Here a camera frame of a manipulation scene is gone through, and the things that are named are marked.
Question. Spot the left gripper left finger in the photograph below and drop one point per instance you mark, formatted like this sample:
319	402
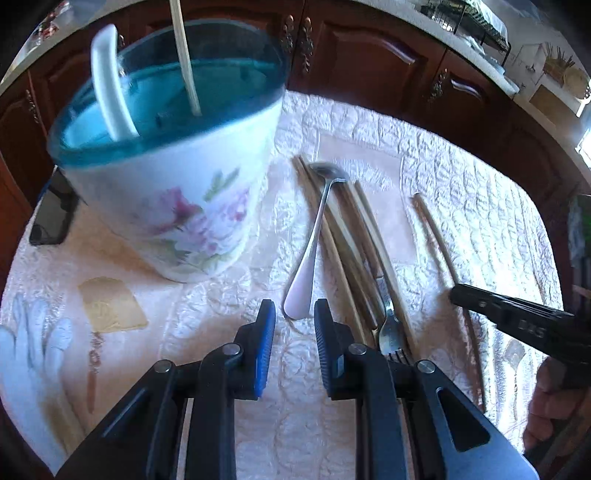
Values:
249	376

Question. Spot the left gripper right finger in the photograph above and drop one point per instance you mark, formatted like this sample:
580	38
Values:
339	369

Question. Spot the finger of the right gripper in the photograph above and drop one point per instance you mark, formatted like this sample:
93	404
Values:
489	304

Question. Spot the metal spoon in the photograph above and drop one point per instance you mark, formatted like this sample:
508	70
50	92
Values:
297	302

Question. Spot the metal fork wooden handle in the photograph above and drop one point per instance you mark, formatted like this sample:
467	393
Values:
372	261

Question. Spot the tan chopstick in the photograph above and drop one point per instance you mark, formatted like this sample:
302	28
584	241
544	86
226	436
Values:
351	313

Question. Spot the floral utensil holder blue rim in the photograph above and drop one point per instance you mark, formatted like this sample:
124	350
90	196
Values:
182	194

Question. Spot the white ceramic spoon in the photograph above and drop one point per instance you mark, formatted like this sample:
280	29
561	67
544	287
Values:
107	85

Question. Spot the light bamboo chopstick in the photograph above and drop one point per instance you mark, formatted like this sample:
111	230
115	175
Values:
183	56

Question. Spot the right hand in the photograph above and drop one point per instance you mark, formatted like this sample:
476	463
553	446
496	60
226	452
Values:
551	403

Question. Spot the white quilted table cloth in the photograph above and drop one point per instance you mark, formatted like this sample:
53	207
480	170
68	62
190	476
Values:
82	321

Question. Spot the wooden cutting board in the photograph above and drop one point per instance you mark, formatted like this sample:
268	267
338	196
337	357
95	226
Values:
552	106

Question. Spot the black smartphone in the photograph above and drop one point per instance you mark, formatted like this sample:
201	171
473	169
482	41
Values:
55	212

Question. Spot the black dish rack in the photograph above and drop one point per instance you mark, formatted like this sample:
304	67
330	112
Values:
473	21

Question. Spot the chopstick holder on wall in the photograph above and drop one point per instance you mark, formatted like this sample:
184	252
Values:
557	62

